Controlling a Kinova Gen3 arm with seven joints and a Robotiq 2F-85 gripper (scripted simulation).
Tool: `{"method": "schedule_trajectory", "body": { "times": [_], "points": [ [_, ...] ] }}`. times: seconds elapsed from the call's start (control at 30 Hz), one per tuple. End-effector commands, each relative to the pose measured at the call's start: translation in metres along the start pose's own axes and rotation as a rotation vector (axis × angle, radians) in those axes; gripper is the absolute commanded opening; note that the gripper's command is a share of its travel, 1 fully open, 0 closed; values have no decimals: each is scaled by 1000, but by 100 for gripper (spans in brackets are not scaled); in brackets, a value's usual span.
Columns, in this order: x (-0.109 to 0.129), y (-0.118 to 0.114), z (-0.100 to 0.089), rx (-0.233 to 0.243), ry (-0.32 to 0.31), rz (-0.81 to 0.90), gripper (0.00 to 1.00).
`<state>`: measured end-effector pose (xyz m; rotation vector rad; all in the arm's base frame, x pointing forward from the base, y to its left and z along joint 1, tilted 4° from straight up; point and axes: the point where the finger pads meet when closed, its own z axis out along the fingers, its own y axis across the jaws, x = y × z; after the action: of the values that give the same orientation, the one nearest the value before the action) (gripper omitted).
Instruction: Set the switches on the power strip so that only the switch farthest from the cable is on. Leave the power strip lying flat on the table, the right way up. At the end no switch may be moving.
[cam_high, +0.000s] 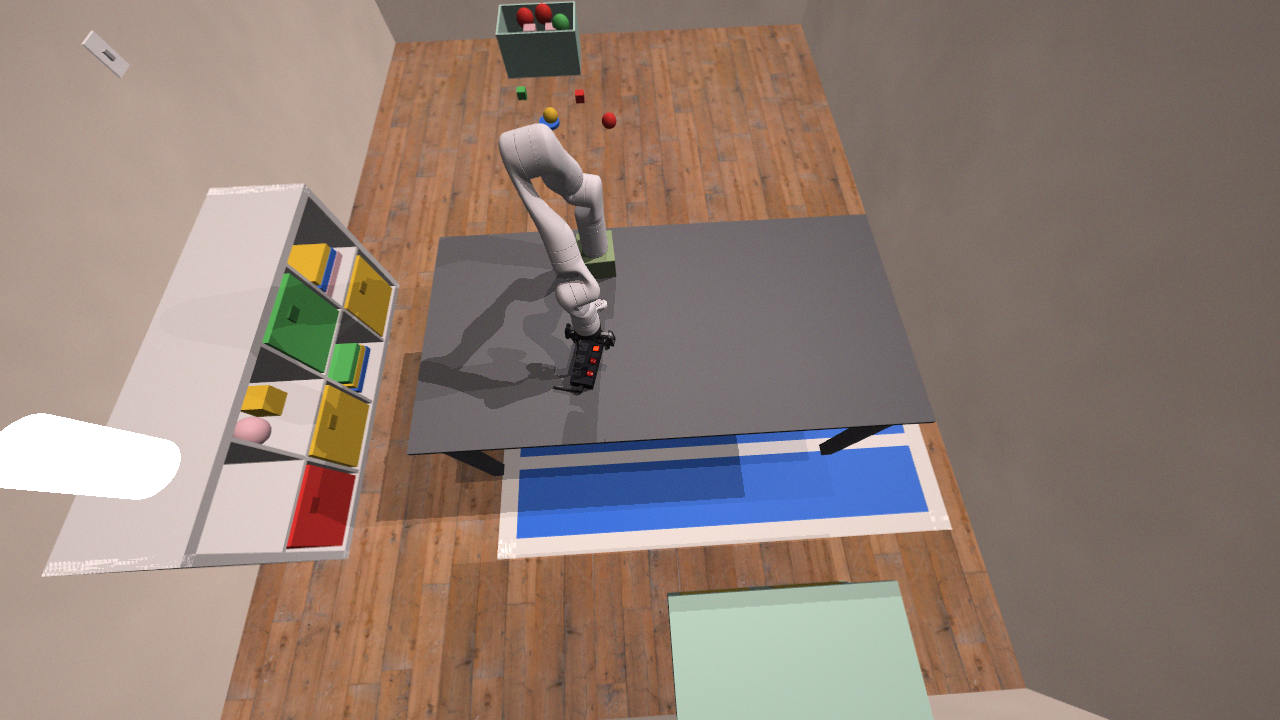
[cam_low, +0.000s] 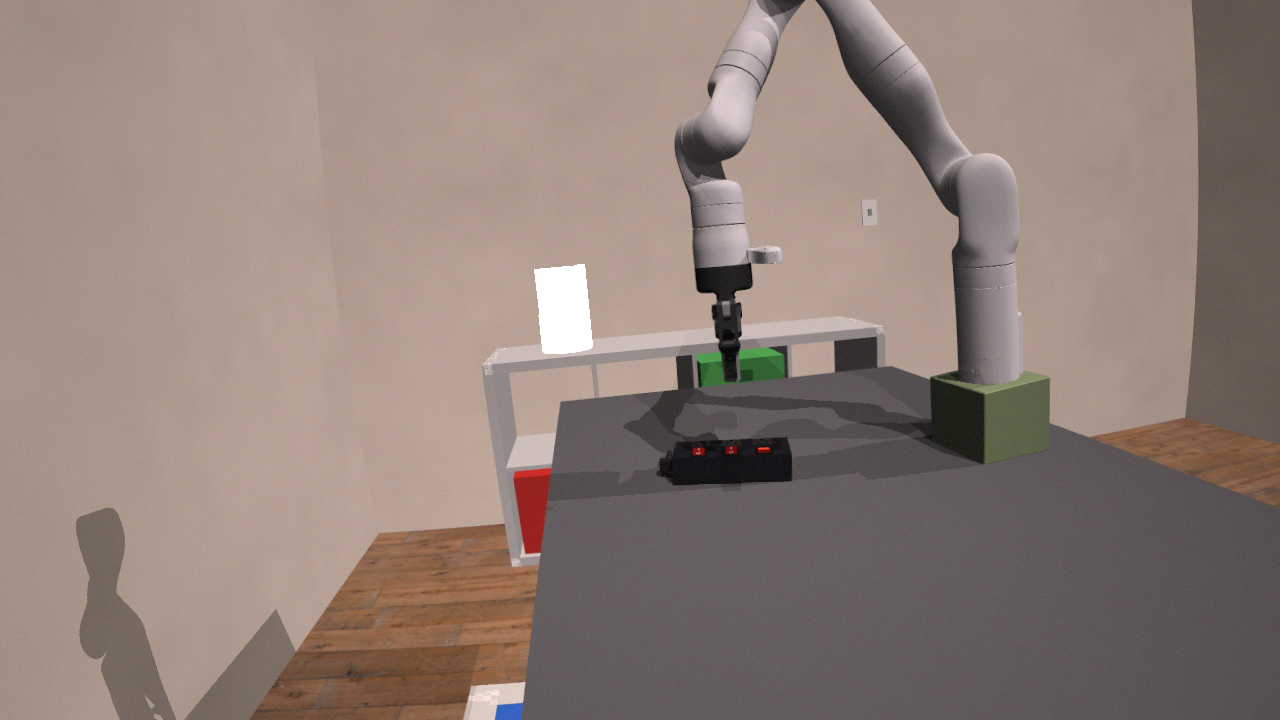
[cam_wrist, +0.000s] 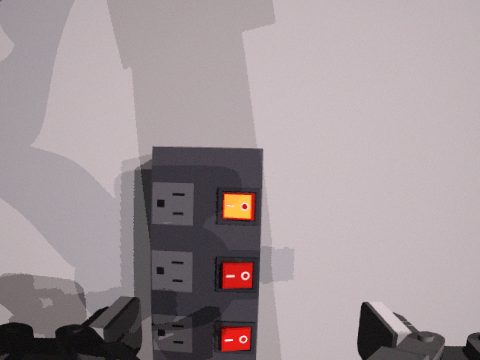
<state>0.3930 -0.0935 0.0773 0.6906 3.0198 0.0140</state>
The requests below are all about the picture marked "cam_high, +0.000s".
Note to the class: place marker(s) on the dark grey power strip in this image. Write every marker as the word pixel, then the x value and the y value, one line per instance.
pixel 586 366

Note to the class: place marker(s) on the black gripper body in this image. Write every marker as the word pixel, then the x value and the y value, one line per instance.
pixel 596 335

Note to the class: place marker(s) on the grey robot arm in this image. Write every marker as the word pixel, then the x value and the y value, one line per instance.
pixel 534 150

